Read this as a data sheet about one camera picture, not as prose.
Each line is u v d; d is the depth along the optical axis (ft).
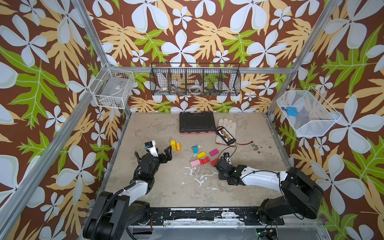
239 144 3.40
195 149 3.31
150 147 2.44
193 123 3.53
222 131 3.44
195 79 3.22
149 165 2.14
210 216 2.46
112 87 2.83
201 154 3.15
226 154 2.63
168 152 2.62
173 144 3.33
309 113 2.69
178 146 3.30
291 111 2.84
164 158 2.53
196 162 3.05
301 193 1.41
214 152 3.25
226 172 2.23
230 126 3.64
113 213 1.38
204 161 3.06
